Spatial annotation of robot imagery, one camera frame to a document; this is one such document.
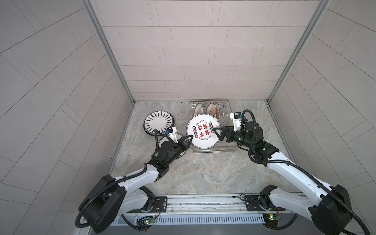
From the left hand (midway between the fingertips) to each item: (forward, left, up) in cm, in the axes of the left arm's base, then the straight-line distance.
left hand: (197, 136), depth 76 cm
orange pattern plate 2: (+21, -13, -4) cm, 25 cm away
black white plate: (-4, +15, +5) cm, 16 cm away
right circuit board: (-35, -35, -17) cm, 52 cm away
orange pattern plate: (+26, -10, -9) cm, 29 cm away
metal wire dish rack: (+33, -20, -18) cm, 43 cm away
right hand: (+1, -10, +5) cm, 11 cm away
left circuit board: (-36, +21, -14) cm, 44 cm away
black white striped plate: (+22, +26, -16) cm, 37 cm away
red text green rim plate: (+5, -2, +2) cm, 6 cm away
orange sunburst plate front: (+26, -1, -10) cm, 28 cm away
